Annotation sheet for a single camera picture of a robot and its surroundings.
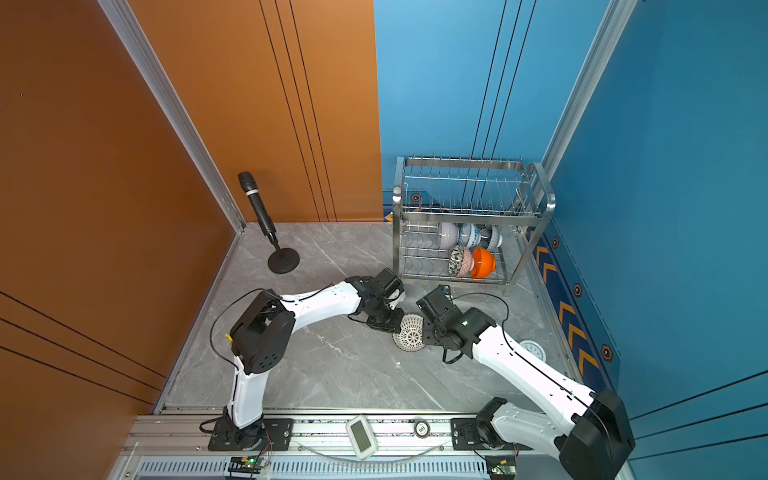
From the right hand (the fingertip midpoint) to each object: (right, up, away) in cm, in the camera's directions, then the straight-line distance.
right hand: (432, 331), depth 80 cm
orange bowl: (+18, +18, +14) cm, 29 cm away
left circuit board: (-44, -29, -9) cm, 54 cm away
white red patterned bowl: (-5, -4, +8) cm, 11 cm away
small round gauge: (-4, -20, -11) cm, 23 cm away
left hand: (-7, -1, +9) cm, 12 cm away
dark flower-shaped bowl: (+25, +26, +22) cm, 43 cm away
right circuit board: (+15, -30, -9) cm, 35 cm away
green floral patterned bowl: (+11, +19, +23) cm, 32 cm away
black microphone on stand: (-51, +18, +28) cm, 61 cm away
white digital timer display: (-18, -23, -9) cm, 31 cm away
